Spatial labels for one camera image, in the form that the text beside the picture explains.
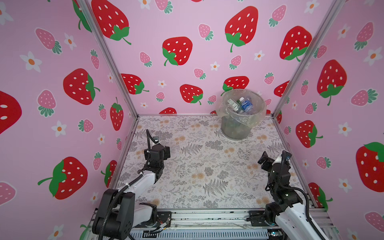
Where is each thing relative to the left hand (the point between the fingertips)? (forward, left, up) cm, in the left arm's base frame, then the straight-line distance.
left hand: (158, 147), depth 89 cm
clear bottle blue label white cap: (+23, -55, +14) cm, 62 cm away
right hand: (-9, -63, +6) cm, 64 cm away
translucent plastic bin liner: (+18, -39, +16) cm, 46 cm away
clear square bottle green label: (+25, -49, +13) cm, 56 cm away
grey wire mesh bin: (+15, -48, -2) cm, 51 cm away
